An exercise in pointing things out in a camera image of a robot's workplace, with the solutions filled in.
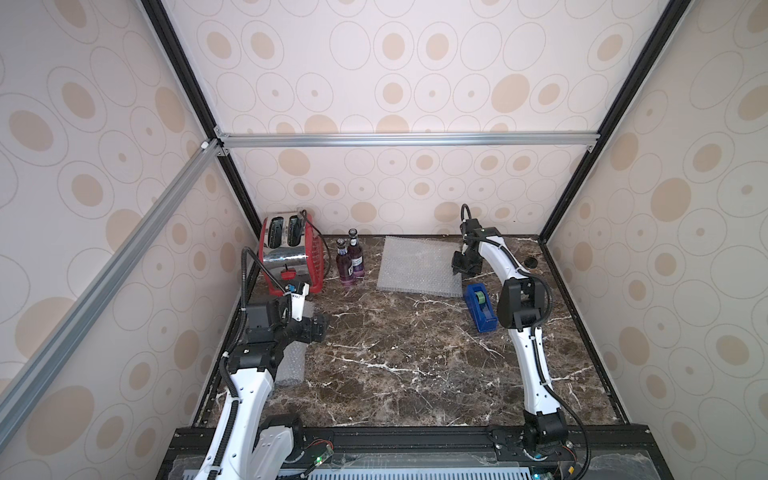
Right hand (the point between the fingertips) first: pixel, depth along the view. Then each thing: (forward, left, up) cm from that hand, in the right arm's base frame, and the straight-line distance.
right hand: (470, 271), depth 109 cm
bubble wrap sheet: (-41, +53, +8) cm, 68 cm away
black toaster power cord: (+2, +52, +7) cm, 53 cm away
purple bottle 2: (-5, +40, +13) cm, 42 cm away
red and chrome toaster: (-10, +59, +19) cm, 63 cm away
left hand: (-30, +45, +19) cm, 58 cm away
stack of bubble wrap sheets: (+1, +18, +1) cm, 18 cm away
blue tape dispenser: (-17, 0, +5) cm, 18 cm away
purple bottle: (-8, +44, +13) cm, 46 cm away
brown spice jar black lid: (+5, -23, 0) cm, 24 cm away
